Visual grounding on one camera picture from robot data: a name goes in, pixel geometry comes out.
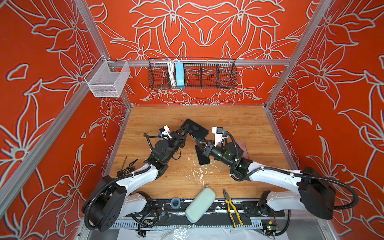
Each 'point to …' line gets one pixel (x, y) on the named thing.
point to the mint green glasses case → (200, 205)
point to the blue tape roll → (175, 202)
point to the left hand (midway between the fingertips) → (188, 126)
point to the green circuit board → (271, 227)
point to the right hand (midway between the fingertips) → (193, 141)
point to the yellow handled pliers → (232, 209)
